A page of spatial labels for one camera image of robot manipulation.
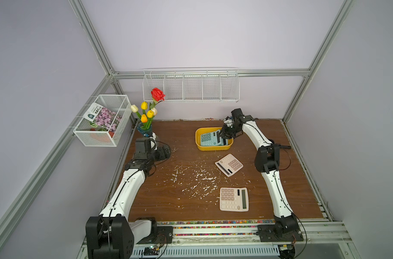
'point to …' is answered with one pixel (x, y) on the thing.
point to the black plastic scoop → (285, 147)
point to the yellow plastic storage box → (200, 130)
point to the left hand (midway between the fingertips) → (163, 149)
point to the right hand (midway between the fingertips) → (219, 133)
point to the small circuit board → (148, 251)
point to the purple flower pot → (106, 120)
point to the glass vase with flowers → (145, 125)
